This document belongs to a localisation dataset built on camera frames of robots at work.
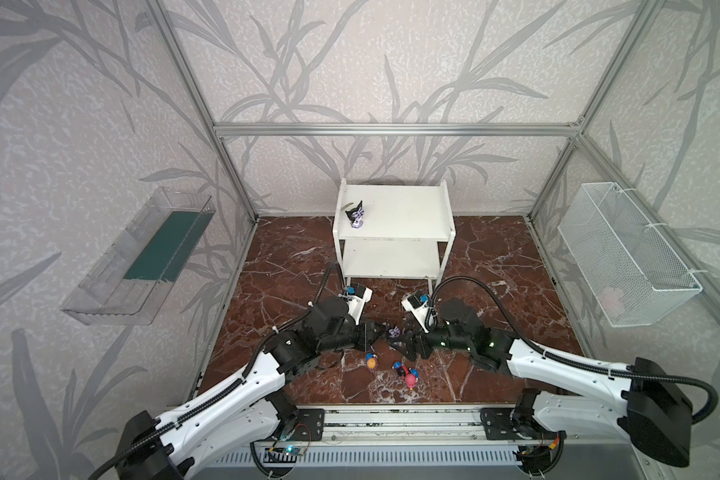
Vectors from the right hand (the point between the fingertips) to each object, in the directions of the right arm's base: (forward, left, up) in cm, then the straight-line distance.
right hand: (397, 324), depth 75 cm
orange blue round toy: (-5, +7, -13) cm, 16 cm away
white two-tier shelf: (+15, +1, +19) cm, 24 cm away
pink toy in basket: (+4, -54, +5) cm, 54 cm away
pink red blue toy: (-9, -4, -14) cm, 16 cm away
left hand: (-2, +2, +4) cm, 5 cm away
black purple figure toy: (-2, 0, +1) cm, 3 cm away
